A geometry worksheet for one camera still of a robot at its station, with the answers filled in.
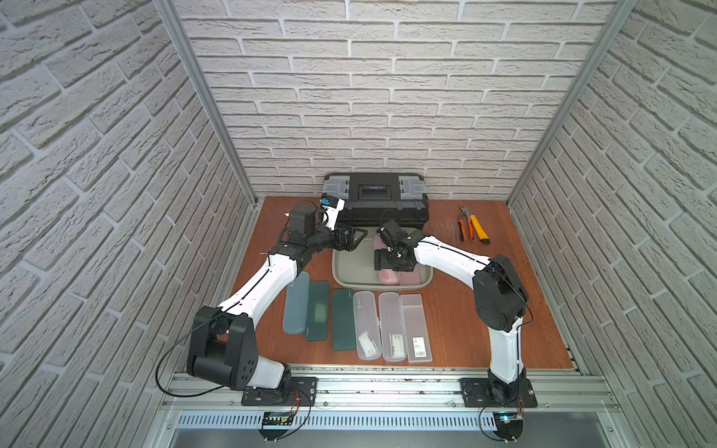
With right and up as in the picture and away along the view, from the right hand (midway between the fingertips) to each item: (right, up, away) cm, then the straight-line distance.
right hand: (389, 263), depth 94 cm
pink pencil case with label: (-1, -4, -4) cm, 6 cm away
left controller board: (-32, -39, -22) cm, 55 cm away
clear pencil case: (-8, -19, -9) cm, 22 cm away
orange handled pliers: (+34, +18, +20) cm, 44 cm away
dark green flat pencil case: (-15, -19, -8) cm, 25 cm away
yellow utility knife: (+38, +10, +15) cm, 42 cm away
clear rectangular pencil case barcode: (+7, -21, -13) cm, 26 cm away
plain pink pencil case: (+7, -5, -2) cm, 9 cm away
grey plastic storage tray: (-12, -3, +3) cm, 13 cm away
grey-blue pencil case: (-31, -13, -5) cm, 34 cm away
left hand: (-10, +13, -14) cm, 21 cm away
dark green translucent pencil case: (-23, -19, -11) cm, 32 cm away
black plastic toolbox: (-5, +23, +5) cm, 24 cm away
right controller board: (+30, -39, -23) cm, 55 cm away
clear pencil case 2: (0, -19, -9) cm, 21 cm away
